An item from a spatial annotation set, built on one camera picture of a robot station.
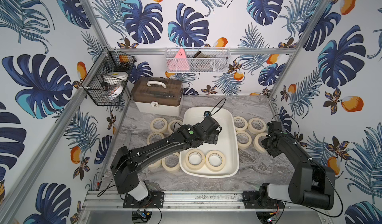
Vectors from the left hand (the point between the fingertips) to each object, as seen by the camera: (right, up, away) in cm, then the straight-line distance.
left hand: (210, 131), depth 76 cm
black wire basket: (-60, +25, +10) cm, 66 cm away
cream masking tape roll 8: (-8, -18, +11) cm, 22 cm away
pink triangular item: (-17, +39, +13) cm, 45 cm away
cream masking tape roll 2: (-21, -20, +10) cm, 31 cm away
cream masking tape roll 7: (+28, -10, +8) cm, 31 cm away
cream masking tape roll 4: (+24, +2, +27) cm, 36 cm away
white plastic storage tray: (+14, -9, +20) cm, 26 cm away
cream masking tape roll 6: (+35, 0, +27) cm, 44 cm away
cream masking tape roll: (-33, 0, +30) cm, 44 cm away
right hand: (+36, -11, +11) cm, 39 cm away
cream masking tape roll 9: (+4, -19, +10) cm, 21 cm away
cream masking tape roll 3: (-30, -20, +7) cm, 37 cm away
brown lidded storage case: (-32, +20, +24) cm, 45 cm away
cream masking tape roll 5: (+24, -8, +20) cm, 32 cm away
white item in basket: (-50, +27, +4) cm, 57 cm away
